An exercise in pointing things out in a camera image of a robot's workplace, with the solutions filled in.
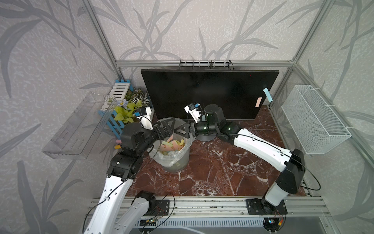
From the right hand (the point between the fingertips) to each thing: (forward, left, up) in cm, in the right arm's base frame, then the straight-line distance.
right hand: (178, 129), depth 66 cm
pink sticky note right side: (+17, -42, 0) cm, 45 cm away
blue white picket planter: (+35, +42, -6) cm, 55 cm away
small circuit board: (-33, +16, -33) cm, 49 cm away
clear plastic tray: (-4, +47, -1) cm, 47 cm away
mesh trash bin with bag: (-8, +3, -6) cm, 11 cm away
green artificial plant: (+26, +29, -4) cm, 39 cm away
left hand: (+1, +4, +5) cm, 6 cm away
